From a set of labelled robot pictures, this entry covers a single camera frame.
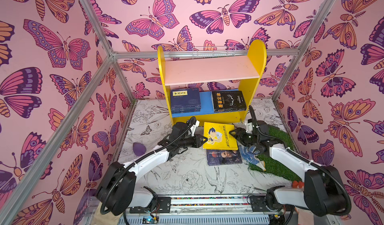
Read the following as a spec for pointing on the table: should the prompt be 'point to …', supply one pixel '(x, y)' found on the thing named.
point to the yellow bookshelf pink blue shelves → (214, 90)
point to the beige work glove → (109, 218)
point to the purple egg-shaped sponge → (139, 149)
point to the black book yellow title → (228, 101)
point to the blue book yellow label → (185, 107)
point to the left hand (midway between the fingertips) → (208, 138)
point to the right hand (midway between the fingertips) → (232, 133)
